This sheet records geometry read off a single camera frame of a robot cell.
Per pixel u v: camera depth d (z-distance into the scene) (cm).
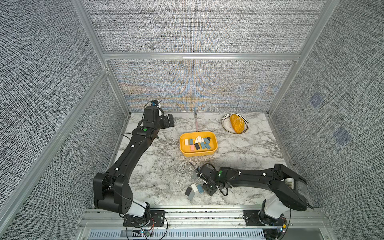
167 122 74
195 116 118
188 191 82
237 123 104
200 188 81
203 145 100
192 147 99
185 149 98
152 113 61
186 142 102
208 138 103
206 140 101
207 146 100
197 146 100
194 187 83
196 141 102
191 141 103
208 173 65
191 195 81
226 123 112
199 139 102
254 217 73
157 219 73
